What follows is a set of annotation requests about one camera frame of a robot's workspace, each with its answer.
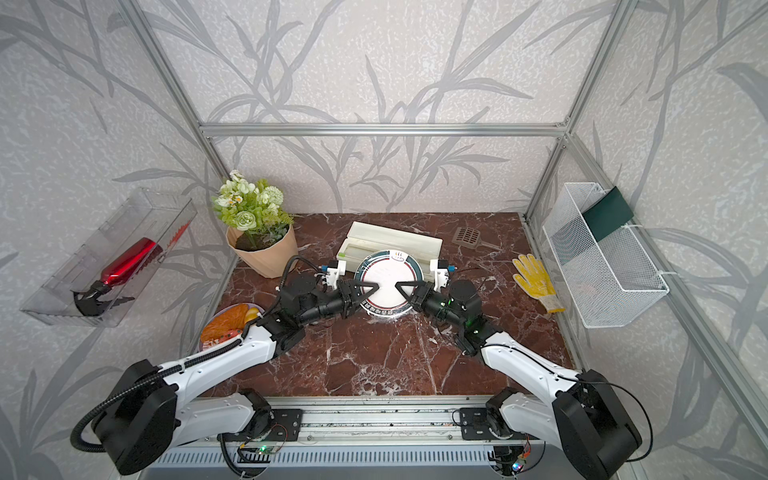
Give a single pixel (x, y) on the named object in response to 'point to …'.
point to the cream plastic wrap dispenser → (362, 240)
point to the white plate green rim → (385, 268)
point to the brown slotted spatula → (471, 238)
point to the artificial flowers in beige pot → (262, 234)
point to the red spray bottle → (91, 301)
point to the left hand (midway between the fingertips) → (378, 294)
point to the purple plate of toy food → (228, 322)
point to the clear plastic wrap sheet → (411, 316)
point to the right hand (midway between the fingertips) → (394, 287)
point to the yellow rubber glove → (534, 280)
